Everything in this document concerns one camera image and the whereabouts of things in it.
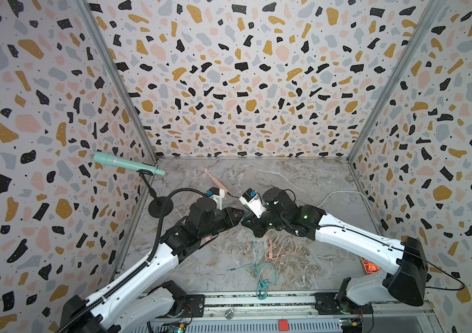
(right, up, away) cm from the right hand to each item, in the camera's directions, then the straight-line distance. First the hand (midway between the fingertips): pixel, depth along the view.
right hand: (245, 223), depth 72 cm
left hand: (+1, +4, 0) cm, 4 cm away
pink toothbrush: (-16, +13, +37) cm, 42 cm away
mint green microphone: (-48, +23, 0) cm, 53 cm away
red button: (+13, -35, 0) cm, 38 cm away
